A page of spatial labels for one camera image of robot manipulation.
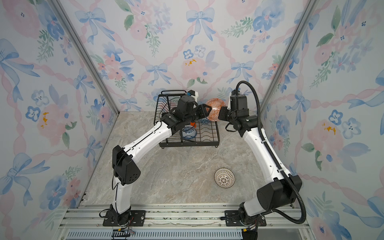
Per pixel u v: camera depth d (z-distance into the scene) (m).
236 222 0.73
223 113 0.69
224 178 0.86
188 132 1.04
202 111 0.70
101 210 0.74
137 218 0.75
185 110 0.61
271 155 0.45
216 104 0.78
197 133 1.02
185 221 0.74
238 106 0.55
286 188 0.40
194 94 0.72
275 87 1.01
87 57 0.87
